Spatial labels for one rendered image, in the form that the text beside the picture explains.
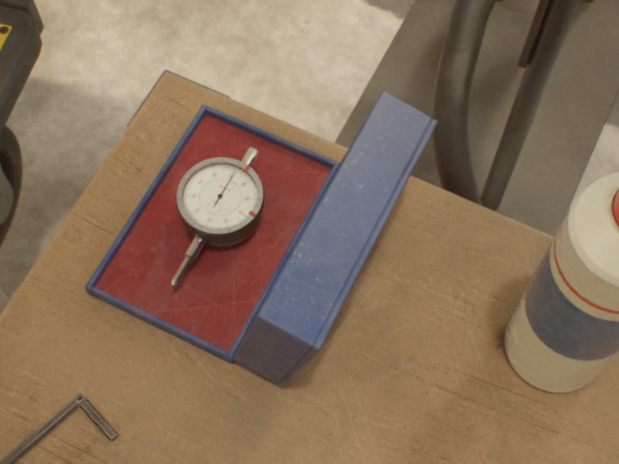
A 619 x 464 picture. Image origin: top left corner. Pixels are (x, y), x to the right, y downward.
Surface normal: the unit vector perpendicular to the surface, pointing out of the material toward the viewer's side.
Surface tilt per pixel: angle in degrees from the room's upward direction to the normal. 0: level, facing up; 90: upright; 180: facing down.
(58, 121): 0
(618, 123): 0
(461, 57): 34
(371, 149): 13
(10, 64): 0
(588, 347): 90
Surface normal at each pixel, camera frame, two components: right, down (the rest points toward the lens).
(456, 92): 0.04, 0.23
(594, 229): -0.65, -0.19
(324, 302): 0.20, -0.33
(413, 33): 0.00, -0.43
